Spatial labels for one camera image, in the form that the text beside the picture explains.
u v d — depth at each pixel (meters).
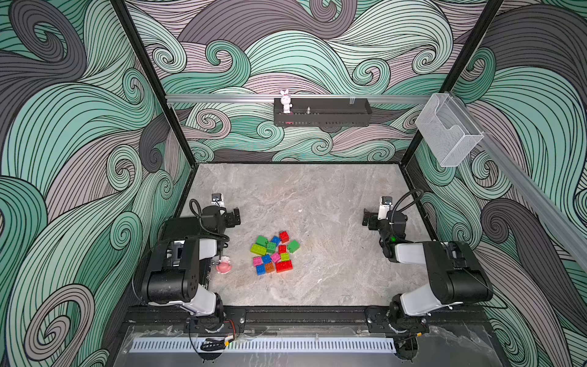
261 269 0.83
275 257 0.86
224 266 0.83
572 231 0.51
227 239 0.71
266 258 0.85
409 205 0.80
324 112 0.95
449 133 0.76
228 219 0.84
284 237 0.90
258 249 0.88
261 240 0.92
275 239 0.90
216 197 0.81
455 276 0.45
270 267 0.83
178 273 0.45
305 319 0.74
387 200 0.81
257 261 0.85
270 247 0.87
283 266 0.83
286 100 0.88
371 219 0.84
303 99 0.95
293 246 0.88
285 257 0.86
